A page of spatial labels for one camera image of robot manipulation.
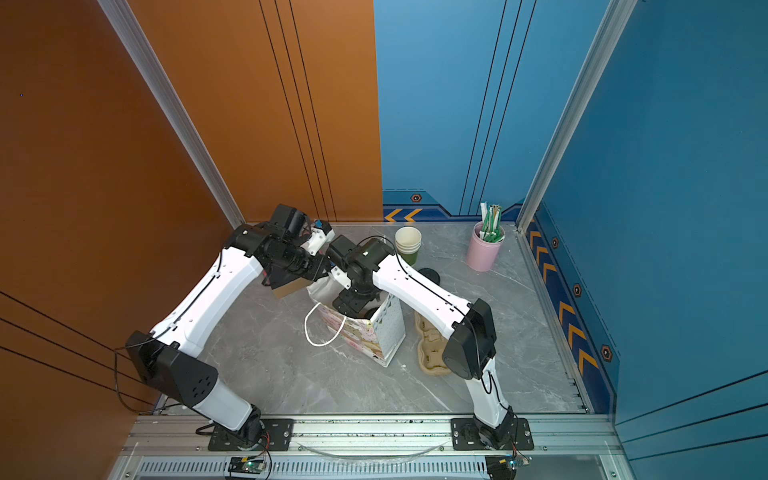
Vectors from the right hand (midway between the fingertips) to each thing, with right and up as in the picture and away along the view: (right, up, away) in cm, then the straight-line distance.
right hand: (360, 300), depth 79 cm
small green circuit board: (-27, -38, -9) cm, 47 cm away
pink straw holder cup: (+39, +12, +20) cm, 45 cm away
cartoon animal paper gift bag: (+5, -6, -11) cm, 14 cm away
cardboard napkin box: (-27, 0, +19) cm, 33 cm away
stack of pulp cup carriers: (+20, -14, +5) cm, 25 cm away
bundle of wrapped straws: (+41, +22, +16) cm, 49 cm away
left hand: (-8, +9, -1) cm, 12 cm away
